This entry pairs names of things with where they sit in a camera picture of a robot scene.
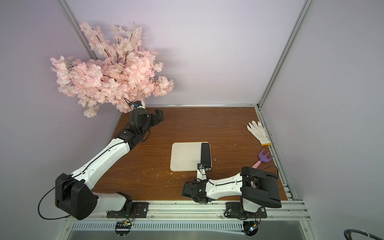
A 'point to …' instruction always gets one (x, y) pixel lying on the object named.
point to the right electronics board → (250, 228)
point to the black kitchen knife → (206, 154)
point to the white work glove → (259, 131)
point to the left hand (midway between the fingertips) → (156, 112)
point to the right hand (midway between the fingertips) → (199, 178)
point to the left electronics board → (122, 228)
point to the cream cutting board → (185, 156)
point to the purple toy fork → (263, 158)
